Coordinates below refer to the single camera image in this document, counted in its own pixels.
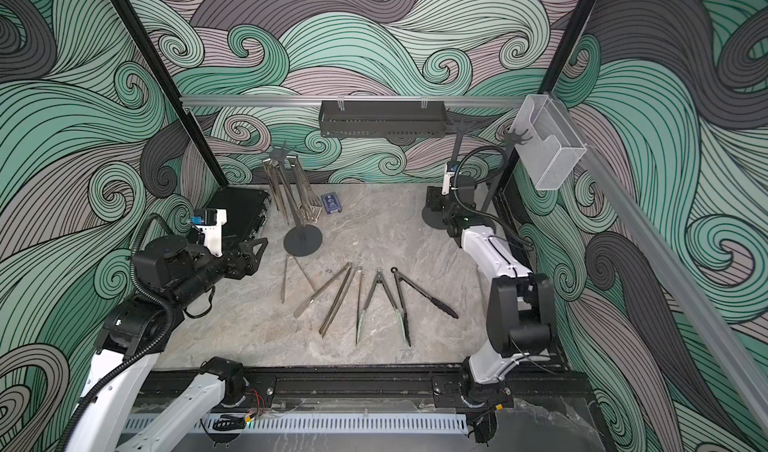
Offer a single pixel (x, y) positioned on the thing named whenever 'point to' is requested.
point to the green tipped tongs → (379, 278)
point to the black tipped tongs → (437, 303)
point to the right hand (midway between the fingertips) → (438, 186)
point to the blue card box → (331, 202)
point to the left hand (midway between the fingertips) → (250, 236)
